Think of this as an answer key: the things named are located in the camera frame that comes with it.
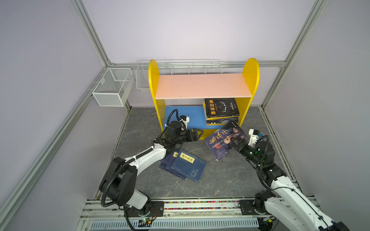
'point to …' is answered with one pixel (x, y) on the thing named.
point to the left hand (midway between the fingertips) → (199, 134)
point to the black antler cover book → (221, 107)
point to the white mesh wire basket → (113, 88)
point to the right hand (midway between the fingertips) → (231, 139)
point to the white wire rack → (176, 67)
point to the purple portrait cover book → (231, 123)
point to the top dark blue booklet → (189, 165)
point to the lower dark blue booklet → (166, 163)
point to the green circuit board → (144, 223)
